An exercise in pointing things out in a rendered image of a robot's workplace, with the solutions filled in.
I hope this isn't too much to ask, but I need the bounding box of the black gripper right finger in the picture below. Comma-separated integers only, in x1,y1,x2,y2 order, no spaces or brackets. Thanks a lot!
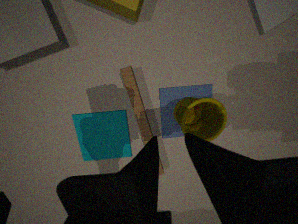
185,133,298,224

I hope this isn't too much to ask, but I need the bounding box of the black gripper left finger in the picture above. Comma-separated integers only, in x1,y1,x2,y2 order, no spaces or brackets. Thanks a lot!
56,136,159,224

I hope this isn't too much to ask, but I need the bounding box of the yellow rectangular block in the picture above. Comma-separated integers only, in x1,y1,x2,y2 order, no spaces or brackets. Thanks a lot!
87,0,144,22

